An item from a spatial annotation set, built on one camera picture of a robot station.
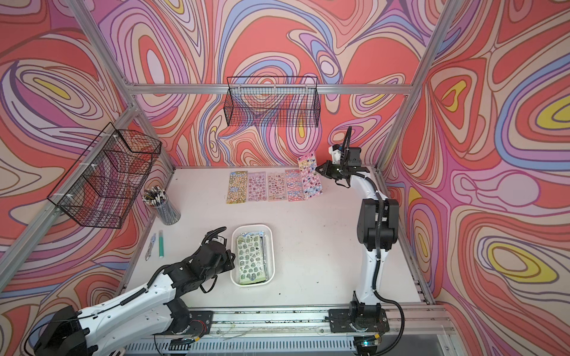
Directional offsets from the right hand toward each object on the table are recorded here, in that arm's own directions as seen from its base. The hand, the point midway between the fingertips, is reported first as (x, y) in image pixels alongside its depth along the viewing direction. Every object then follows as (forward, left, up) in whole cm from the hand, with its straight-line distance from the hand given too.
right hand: (317, 172), depth 97 cm
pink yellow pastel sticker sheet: (+5, +4, 0) cm, 6 cm away
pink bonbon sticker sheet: (+5, +19, -14) cm, 24 cm away
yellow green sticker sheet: (+5, +39, -14) cm, 42 cm away
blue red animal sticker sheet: (+5, +10, -14) cm, 18 cm away
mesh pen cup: (-14, +65, -8) cm, 67 cm away
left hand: (-34, +33, -9) cm, 48 cm away
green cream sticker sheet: (-34, +29, -12) cm, 46 cm away
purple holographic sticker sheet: (-25, +25, -13) cm, 38 cm away
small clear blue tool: (-29, +71, -13) cm, 78 cm away
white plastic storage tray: (-23, +22, -10) cm, 33 cm away
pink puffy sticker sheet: (+5, +29, -14) cm, 33 cm away
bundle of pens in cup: (-13, +67, +3) cm, 68 cm away
